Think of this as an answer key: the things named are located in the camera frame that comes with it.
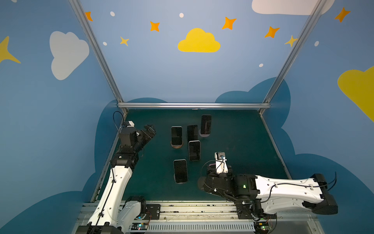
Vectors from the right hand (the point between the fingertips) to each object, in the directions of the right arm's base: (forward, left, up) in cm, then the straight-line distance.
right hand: (213, 166), depth 70 cm
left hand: (+16, +32, +7) cm, 37 cm away
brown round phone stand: (+21, +22, -18) cm, 35 cm away
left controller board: (-25, +35, -19) cm, 47 cm away
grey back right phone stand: (+31, +3, -18) cm, 36 cm away
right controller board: (-22, -26, -21) cm, 40 cm away
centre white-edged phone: (+21, +9, -21) cm, 32 cm away
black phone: (+34, +2, -9) cm, 36 cm away
